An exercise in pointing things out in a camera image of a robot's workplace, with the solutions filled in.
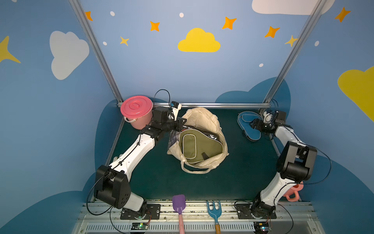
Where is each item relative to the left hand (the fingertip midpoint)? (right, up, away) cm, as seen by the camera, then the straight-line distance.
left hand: (188, 119), depth 79 cm
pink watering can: (+53, -36, -7) cm, 65 cm away
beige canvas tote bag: (+9, +1, +6) cm, 11 cm away
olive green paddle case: (+4, -16, +3) cm, 17 cm away
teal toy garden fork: (+14, -49, -5) cm, 51 cm away
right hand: (+47, -3, +18) cm, 50 cm away
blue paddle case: (+44, +2, +35) cm, 56 cm away
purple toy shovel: (-5, -46, -3) cm, 46 cm away
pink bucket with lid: (-34, +7, +17) cm, 39 cm away
